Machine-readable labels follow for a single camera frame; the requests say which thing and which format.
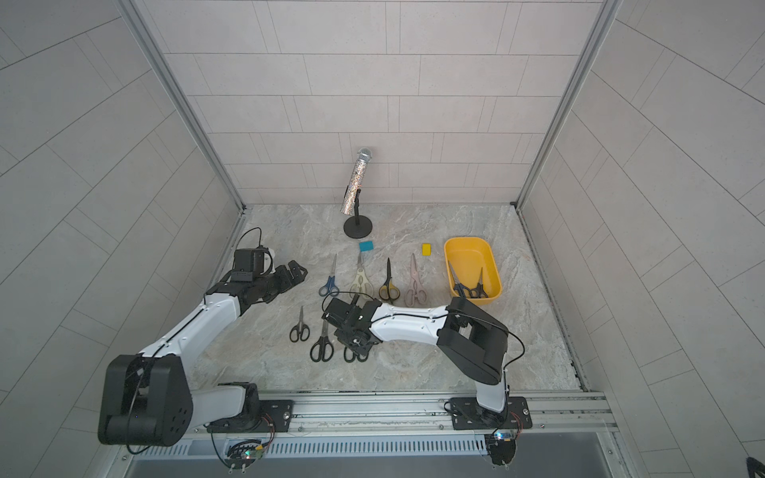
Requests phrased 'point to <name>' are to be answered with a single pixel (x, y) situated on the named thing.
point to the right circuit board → (501, 447)
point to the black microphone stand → (358, 226)
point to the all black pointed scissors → (354, 356)
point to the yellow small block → (425, 249)
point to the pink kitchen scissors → (418, 292)
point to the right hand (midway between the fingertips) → (341, 343)
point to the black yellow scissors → (388, 292)
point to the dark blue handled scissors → (460, 289)
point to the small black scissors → (300, 331)
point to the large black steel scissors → (322, 342)
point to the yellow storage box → (467, 256)
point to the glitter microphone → (355, 185)
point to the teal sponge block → (366, 246)
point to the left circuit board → (243, 454)
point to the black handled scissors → (478, 291)
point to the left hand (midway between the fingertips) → (302, 273)
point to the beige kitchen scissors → (362, 286)
